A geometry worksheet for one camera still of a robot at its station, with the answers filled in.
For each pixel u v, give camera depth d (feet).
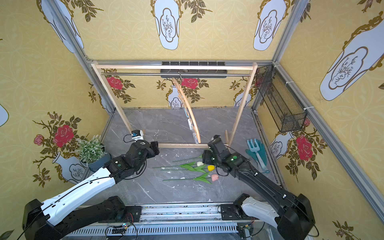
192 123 1.92
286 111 2.74
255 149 3.19
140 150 1.86
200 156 3.05
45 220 1.26
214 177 2.76
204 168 2.91
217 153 2.01
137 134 2.17
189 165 2.94
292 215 1.26
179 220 2.40
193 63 3.03
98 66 1.77
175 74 1.87
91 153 2.58
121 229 2.35
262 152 3.15
